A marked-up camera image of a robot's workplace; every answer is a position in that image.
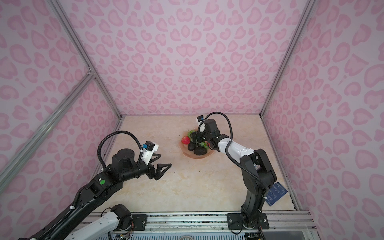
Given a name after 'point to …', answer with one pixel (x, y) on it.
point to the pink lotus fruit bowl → (184, 148)
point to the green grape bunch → (203, 144)
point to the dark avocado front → (200, 151)
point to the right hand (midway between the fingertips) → (198, 130)
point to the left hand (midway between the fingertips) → (165, 158)
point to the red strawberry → (185, 140)
